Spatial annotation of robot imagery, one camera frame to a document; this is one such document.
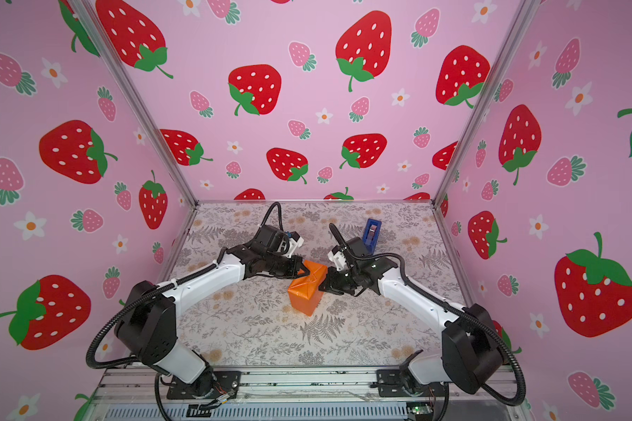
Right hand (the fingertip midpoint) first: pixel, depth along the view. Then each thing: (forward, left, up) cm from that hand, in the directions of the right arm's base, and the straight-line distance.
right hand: (316, 288), depth 79 cm
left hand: (+5, +3, 0) cm, 6 cm away
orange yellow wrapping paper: (-1, +4, -2) cm, 4 cm away
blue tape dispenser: (+30, -17, -9) cm, 36 cm away
